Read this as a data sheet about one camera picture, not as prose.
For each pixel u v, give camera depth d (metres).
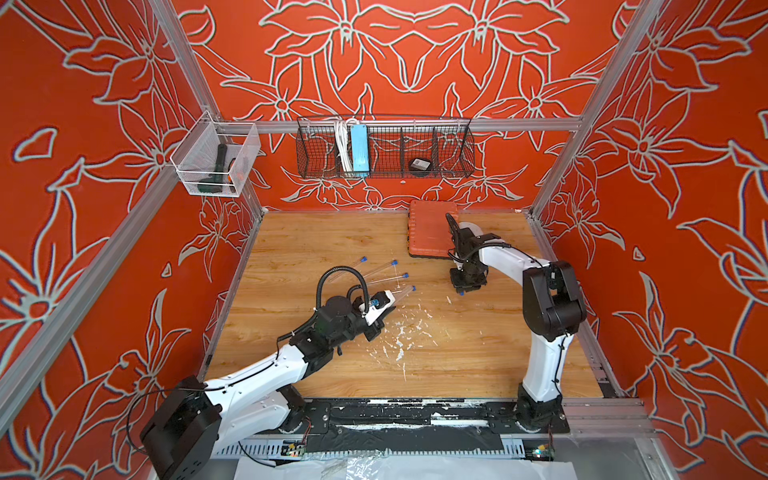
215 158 0.88
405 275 1.00
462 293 0.95
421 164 0.95
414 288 0.96
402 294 0.96
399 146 1.07
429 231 1.07
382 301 0.63
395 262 1.04
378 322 0.68
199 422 0.40
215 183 0.79
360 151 0.89
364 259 1.04
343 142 0.89
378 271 1.03
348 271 0.58
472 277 0.83
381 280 1.00
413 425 0.73
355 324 0.66
